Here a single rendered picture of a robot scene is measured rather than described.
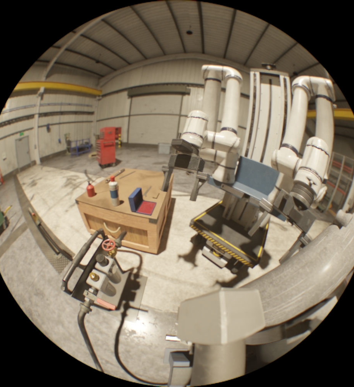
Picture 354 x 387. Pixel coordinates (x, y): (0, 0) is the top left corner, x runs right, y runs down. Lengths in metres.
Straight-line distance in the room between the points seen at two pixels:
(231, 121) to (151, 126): 8.60
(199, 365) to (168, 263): 0.98
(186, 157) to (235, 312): 0.43
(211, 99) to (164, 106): 8.27
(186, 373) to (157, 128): 9.33
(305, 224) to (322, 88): 0.69
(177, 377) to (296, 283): 0.71
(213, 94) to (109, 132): 3.16
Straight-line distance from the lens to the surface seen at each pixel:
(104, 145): 3.62
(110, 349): 1.09
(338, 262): 0.27
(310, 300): 0.25
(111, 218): 0.97
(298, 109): 0.68
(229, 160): 0.84
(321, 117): 0.79
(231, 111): 0.65
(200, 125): 0.47
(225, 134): 0.57
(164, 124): 8.75
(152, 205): 0.89
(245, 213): 1.14
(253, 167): 0.95
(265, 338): 0.43
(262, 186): 0.95
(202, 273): 1.11
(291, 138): 0.57
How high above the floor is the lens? 0.98
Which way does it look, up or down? 28 degrees down
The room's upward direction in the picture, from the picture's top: 7 degrees clockwise
